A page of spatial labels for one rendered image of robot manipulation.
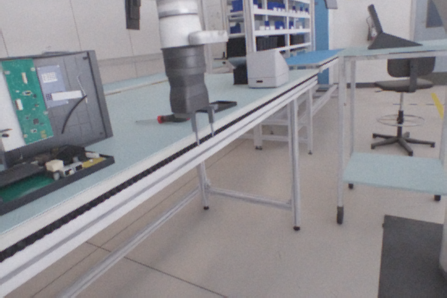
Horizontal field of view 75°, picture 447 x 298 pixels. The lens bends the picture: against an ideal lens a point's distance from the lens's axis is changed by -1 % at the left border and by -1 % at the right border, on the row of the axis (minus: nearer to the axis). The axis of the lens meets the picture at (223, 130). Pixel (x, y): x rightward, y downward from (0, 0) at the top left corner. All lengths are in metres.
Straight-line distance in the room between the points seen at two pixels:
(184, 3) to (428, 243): 0.55
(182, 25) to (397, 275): 0.50
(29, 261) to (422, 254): 0.57
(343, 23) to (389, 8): 0.85
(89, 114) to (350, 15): 6.45
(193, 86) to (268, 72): 0.70
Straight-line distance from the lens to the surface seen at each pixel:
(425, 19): 6.93
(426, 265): 0.56
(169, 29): 0.52
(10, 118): 0.67
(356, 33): 6.89
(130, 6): 3.39
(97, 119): 0.76
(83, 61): 0.75
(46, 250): 0.52
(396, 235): 0.60
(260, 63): 1.21
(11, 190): 0.56
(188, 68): 0.52
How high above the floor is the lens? 1.19
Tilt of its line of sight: 16 degrees down
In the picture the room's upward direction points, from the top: 6 degrees counter-clockwise
